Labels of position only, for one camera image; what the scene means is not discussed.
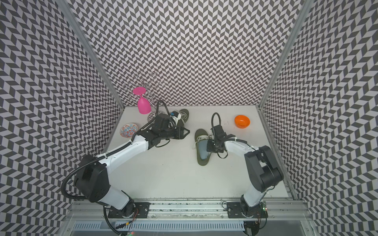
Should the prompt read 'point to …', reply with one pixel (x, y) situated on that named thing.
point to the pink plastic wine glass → (144, 105)
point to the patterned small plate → (128, 130)
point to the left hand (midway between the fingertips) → (186, 132)
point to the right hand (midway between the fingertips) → (209, 150)
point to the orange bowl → (241, 121)
